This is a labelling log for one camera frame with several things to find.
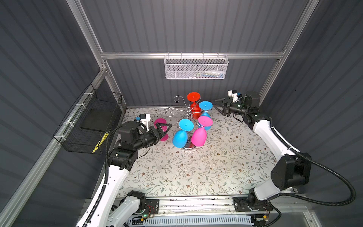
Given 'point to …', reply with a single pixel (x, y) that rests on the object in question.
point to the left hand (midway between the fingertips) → (170, 130)
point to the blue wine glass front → (179, 137)
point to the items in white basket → (207, 74)
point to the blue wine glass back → (205, 106)
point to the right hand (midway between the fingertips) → (216, 103)
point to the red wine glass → (195, 109)
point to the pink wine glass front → (199, 136)
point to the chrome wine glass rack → (189, 112)
